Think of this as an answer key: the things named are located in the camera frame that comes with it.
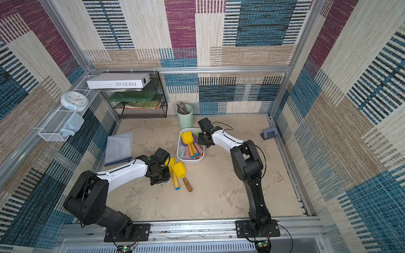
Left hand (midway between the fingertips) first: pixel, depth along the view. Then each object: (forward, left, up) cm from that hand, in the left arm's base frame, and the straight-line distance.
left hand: (169, 178), depth 89 cm
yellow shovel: (+25, -10, +4) cm, 27 cm away
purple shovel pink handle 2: (+17, -16, +5) cm, 24 cm away
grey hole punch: (+29, -63, +2) cm, 70 cm away
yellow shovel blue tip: (+15, -14, +5) cm, 21 cm away
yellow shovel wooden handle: (+4, -6, 0) cm, 7 cm away
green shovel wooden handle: (+30, -15, +2) cm, 33 cm away
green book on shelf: (+40, +23, +26) cm, 53 cm away
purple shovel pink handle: (+11, -10, +6) cm, 16 cm away
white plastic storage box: (+9, -16, +3) cm, 19 cm away
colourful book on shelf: (+39, +18, +20) cm, 48 cm away
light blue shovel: (+16, -6, +2) cm, 17 cm away
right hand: (+24, -18, +4) cm, 30 cm away
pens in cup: (+39, -6, +16) cm, 43 cm away
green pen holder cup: (+36, -8, +9) cm, 38 cm away
